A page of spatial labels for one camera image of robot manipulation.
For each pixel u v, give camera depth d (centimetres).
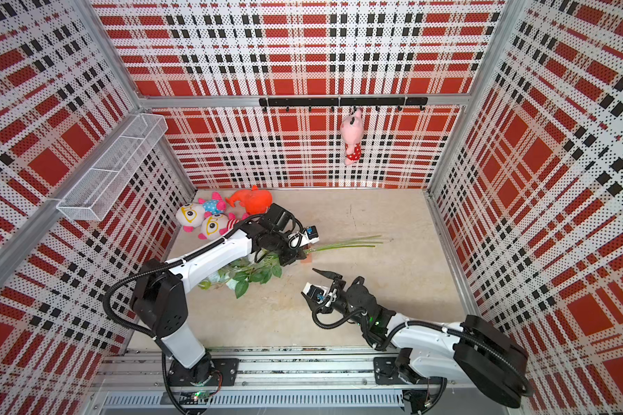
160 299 46
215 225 99
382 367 74
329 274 71
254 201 108
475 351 43
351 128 90
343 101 89
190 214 104
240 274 74
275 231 68
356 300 59
